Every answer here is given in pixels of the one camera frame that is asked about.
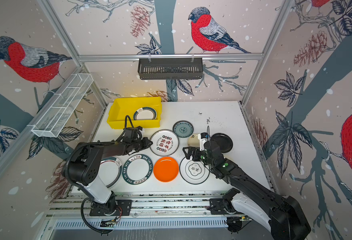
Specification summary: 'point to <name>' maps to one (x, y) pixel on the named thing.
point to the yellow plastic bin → (123, 106)
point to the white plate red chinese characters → (165, 142)
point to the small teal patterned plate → (183, 129)
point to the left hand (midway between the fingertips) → (151, 142)
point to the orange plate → (166, 169)
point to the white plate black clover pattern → (193, 172)
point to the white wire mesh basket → (59, 111)
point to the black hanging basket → (156, 68)
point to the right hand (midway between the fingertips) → (187, 150)
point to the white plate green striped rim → (145, 113)
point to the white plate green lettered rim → (137, 169)
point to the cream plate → (193, 141)
